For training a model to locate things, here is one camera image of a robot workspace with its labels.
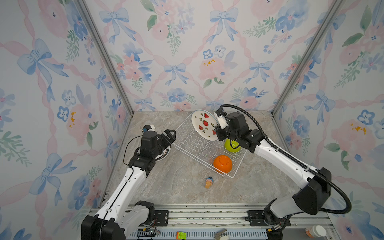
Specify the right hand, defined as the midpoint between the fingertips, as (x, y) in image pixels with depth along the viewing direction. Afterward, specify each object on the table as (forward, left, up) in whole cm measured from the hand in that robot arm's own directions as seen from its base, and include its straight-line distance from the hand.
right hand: (216, 124), depth 79 cm
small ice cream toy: (-22, +4, -23) cm, 32 cm away
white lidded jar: (-44, -42, -19) cm, 64 cm away
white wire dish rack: (-7, +5, -16) cm, 18 cm away
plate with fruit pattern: (+3, +7, -2) cm, 7 cm away
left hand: (-5, +24, -2) cm, 24 cm away
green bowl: (-14, -6, +1) cm, 15 cm away
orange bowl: (-13, -5, -19) cm, 24 cm away
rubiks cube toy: (-47, +17, -23) cm, 55 cm away
